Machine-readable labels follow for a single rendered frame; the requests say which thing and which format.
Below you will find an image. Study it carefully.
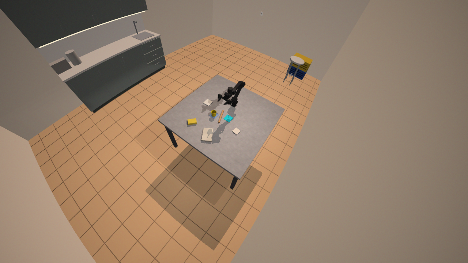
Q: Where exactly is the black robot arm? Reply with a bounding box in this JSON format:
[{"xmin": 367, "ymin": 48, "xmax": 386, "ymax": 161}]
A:
[{"xmin": 224, "ymin": 81, "xmax": 245, "ymax": 107}]

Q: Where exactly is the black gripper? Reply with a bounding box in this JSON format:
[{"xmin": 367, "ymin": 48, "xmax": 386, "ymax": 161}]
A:
[{"xmin": 218, "ymin": 94, "xmax": 232, "ymax": 105}]

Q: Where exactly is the yellow wedge block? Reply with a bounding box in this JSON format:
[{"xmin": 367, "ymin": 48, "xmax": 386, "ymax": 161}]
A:
[{"xmin": 188, "ymin": 118, "xmax": 197, "ymax": 125}]

